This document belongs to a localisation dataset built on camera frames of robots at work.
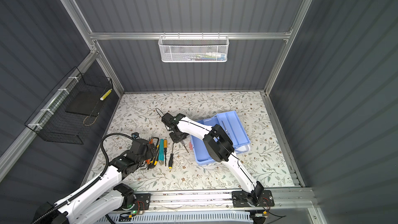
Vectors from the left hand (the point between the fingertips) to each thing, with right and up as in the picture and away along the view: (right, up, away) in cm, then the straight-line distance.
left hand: (147, 148), depth 85 cm
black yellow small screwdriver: (+13, -6, +2) cm, 14 cm away
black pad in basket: (-25, +25, -11) cm, 37 cm away
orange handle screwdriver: (+9, -1, +7) cm, 11 cm away
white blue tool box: (+47, +14, +4) cm, 49 cm away
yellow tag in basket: (-21, +28, -5) cm, 36 cm away
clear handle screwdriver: (+19, +1, +9) cm, 21 cm away
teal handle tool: (+7, -3, +4) cm, 8 cm away
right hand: (+17, +3, +11) cm, 21 cm away
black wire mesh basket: (-33, +18, -20) cm, 43 cm away
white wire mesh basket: (+24, +71, +39) cm, 84 cm away
